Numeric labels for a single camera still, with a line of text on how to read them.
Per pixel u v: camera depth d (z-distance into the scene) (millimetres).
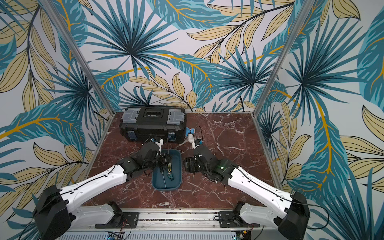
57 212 382
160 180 866
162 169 899
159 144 728
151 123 910
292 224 370
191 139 1027
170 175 856
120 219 664
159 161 689
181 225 733
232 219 663
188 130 1064
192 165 647
